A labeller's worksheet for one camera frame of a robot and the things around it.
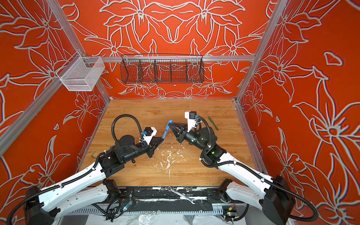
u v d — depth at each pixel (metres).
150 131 0.59
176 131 0.64
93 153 0.90
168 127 0.64
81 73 0.92
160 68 1.01
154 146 0.61
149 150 0.60
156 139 0.67
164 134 0.67
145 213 0.69
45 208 0.40
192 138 0.59
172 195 0.74
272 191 0.40
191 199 0.72
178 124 0.62
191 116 0.58
